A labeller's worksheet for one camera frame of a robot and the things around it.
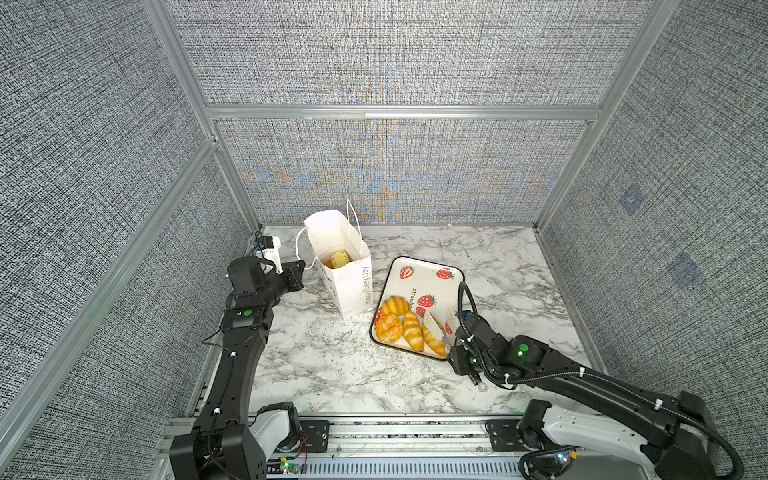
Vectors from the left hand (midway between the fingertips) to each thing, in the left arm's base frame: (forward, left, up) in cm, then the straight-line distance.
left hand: (304, 262), depth 79 cm
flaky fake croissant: (+13, -6, -15) cm, 21 cm away
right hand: (-21, -38, -16) cm, 47 cm away
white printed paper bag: (-4, -11, -7) cm, 14 cm away
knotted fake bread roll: (-10, -22, -20) cm, 31 cm away
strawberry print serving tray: (+6, -36, -23) cm, 43 cm away
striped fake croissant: (-11, -29, -20) cm, 37 cm away
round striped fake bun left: (-3, -25, -19) cm, 32 cm away
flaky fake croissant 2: (-15, -35, -20) cm, 43 cm away
